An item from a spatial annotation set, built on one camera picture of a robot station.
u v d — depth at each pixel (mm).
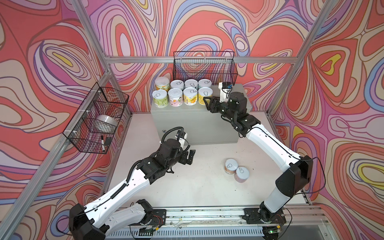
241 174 822
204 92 734
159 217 722
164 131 868
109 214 414
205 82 785
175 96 722
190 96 735
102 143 721
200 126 891
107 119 735
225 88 627
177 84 783
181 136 624
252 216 734
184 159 646
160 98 715
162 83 750
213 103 650
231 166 849
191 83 783
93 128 710
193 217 750
